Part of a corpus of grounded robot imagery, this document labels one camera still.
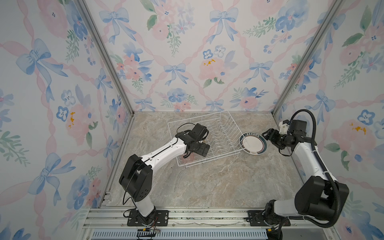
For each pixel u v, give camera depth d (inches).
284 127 30.5
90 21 28.8
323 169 17.9
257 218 28.8
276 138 29.8
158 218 28.9
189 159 34.6
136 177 17.5
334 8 27.2
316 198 16.6
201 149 30.1
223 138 38.7
